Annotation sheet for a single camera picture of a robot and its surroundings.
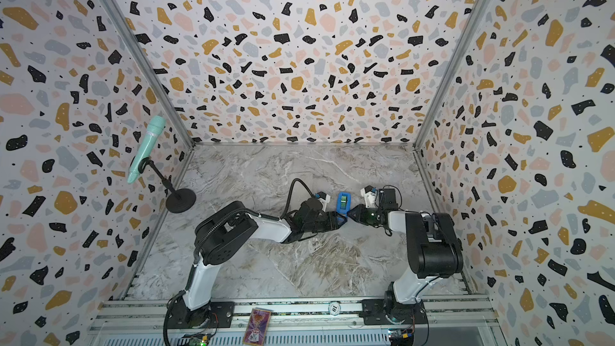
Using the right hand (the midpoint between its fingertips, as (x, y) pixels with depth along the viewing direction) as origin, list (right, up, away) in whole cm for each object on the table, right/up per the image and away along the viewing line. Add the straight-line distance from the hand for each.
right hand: (354, 213), depth 95 cm
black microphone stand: (-73, +4, +6) cm, 73 cm away
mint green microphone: (-67, +31, -17) cm, 76 cm away
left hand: (-2, -2, -5) cm, 6 cm away
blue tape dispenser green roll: (-4, +4, +1) cm, 6 cm away
